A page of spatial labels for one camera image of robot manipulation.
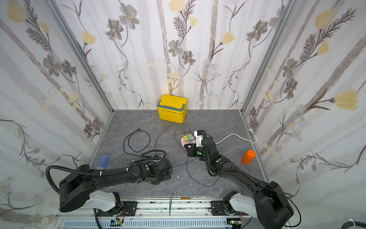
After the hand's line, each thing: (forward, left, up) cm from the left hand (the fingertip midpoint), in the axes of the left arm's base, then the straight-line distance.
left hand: (171, 176), depth 82 cm
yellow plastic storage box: (+47, 0, +9) cm, 48 cm away
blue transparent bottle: (+12, +45, -4) cm, 47 cm away
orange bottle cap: (+9, -47, +6) cm, 48 cm away
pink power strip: (+24, -14, -1) cm, 28 cm away
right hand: (+12, -9, +15) cm, 22 cm away
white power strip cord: (+25, -58, -5) cm, 64 cm away
